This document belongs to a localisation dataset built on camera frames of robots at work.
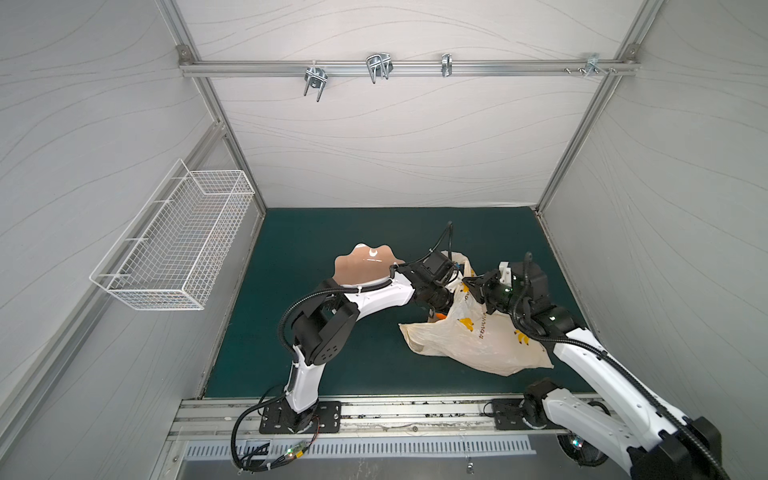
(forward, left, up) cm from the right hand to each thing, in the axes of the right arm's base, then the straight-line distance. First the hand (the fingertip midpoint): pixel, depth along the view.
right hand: (465, 270), depth 77 cm
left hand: (-6, -3, -11) cm, 13 cm away
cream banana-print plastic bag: (-16, -6, -6) cm, 18 cm away
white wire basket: (-6, +71, +11) cm, 72 cm away
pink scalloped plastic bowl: (+13, +30, -19) cm, 38 cm away
